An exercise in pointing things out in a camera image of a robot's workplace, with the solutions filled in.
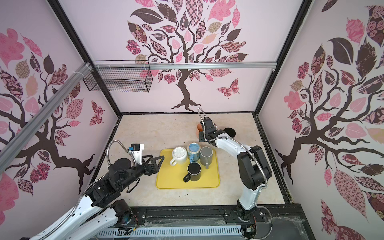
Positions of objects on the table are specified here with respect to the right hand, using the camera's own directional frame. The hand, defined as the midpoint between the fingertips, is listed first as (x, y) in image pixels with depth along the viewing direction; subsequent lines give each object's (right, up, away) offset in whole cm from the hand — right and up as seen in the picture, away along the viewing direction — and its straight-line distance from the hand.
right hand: (204, 132), depth 94 cm
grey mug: (0, -13, -11) cm, 17 cm away
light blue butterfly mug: (-7, -10, -8) cm, 15 cm away
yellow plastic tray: (-20, -26, -7) cm, 34 cm away
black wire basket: (-55, +37, +1) cm, 66 cm away
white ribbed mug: (-15, -13, -7) cm, 21 cm away
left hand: (-23, -12, -24) cm, 35 cm away
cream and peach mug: (-3, +3, 0) cm, 4 cm away
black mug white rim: (-6, -20, -15) cm, 26 cm away
